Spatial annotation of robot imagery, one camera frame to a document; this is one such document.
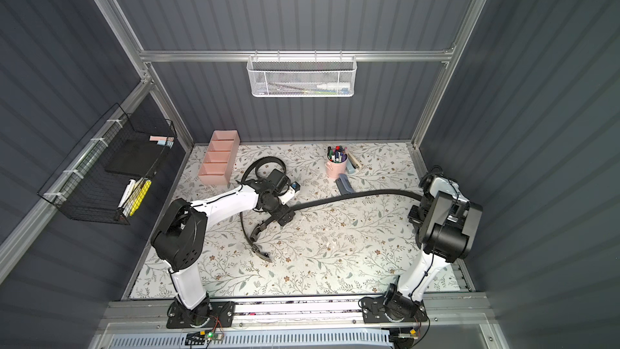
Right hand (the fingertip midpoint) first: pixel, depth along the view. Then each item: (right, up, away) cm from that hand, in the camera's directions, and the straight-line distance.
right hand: (424, 232), depth 88 cm
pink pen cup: (-33, +23, +14) cm, 42 cm away
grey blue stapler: (-29, +16, +11) cm, 35 cm away
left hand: (-53, +8, +4) cm, 54 cm away
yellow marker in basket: (-91, +19, -16) cm, 95 cm away
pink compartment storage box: (-86, +30, +26) cm, 95 cm away
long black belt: (-24, +12, +13) cm, 30 cm away
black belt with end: (-72, +20, +18) cm, 77 cm away
